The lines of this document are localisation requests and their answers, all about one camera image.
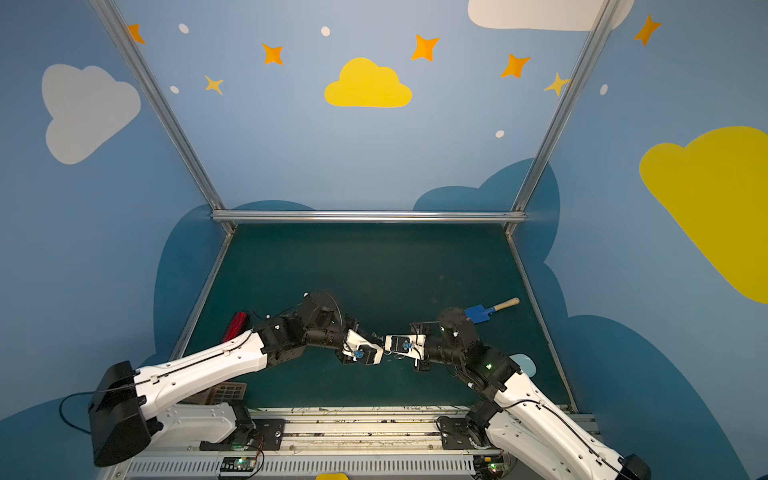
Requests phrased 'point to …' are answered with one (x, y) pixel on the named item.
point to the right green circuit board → (493, 467)
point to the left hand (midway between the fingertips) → (384, 335)
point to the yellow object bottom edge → (331, 476)
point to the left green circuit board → (238, 464)
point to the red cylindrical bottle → (238, 325)
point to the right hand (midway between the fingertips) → (398, 332)
